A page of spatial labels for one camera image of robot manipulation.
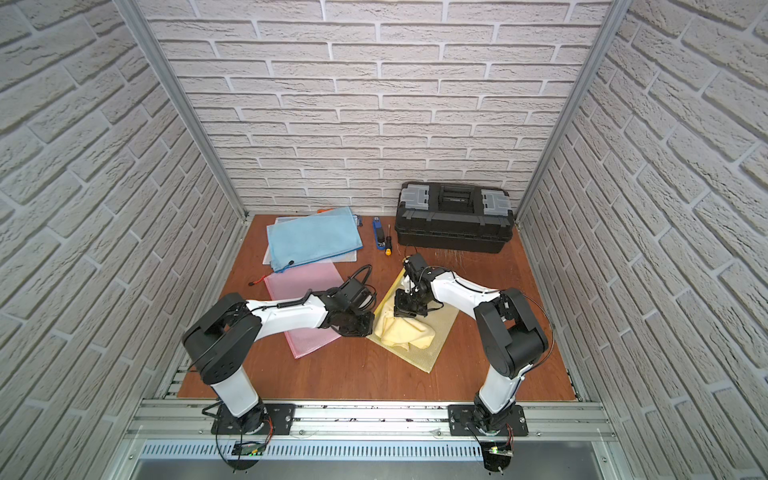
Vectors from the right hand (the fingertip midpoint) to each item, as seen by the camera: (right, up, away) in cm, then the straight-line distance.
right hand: (399, 313), depth 89 cm
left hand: (-6, -5, -1) cm, 8 cm away
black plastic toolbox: (+20, +30, +8) cm, 37 cm away
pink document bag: (-37, +7, +14) cm, 40 cm away
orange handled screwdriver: (-31, +35, +32) cm, 57 cm away
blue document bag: (-32, +23, +21) cm, 45 cm away
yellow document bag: (+14, -3, +3) cm, 14 cm away
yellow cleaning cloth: (+1, -4, -6) cm, 7 cm away
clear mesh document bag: (-18, +17, +17) cm, 30 cm away
